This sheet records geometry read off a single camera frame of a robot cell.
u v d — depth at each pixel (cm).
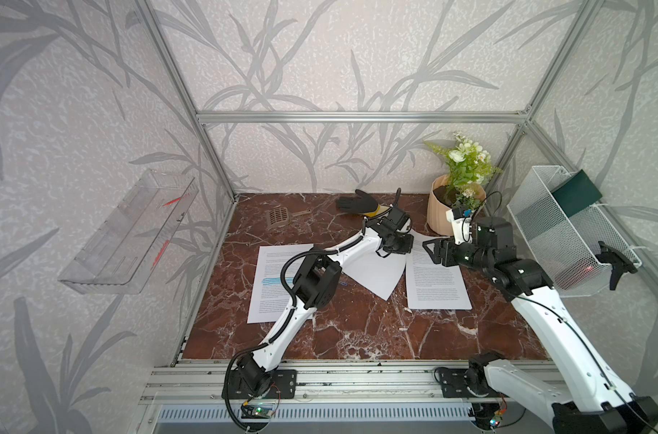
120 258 63
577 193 72
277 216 112
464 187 99
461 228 60
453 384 73
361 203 116
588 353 41
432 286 94
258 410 71
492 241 54
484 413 77
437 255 65
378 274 94
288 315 62
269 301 89
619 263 55
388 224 80
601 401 37
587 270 61
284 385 74
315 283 61
